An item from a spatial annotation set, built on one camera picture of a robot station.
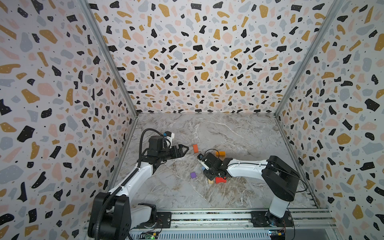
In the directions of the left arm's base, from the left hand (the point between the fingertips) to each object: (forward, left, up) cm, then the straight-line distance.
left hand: (183, 147), depth 82 cm
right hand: (-6, -12, -14) cm, 20 cm away
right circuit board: (-39, -46, -17) cm, 63 cm away
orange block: (+5, -24, -16) cm, 29 cm away
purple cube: (-9, -5, -17) cm, 20 cm away
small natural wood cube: (-14, -15, -15) cm, 26 cm away
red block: (-12, -21, -17) cm, 30 cm away
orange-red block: (+10, -6, -18) cm, 21 cm away
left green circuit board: (-38, +14, -16) cm, 44 cm away
